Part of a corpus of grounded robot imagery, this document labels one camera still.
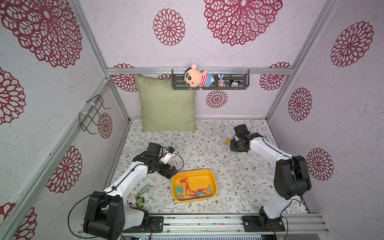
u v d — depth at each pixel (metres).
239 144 0.76
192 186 0.87
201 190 0.83
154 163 0.66
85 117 0.73
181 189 0.84
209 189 0.84
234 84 0.92
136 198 0.81
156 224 0.73
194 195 0.81
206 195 0.81
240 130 0.77
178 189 0.84
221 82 0.90
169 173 0.75
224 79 0.92
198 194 0.83
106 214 0.41
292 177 0.47
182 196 0.81
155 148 0.69
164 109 0.99
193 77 0.84
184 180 0.88
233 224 0.76
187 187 0.85
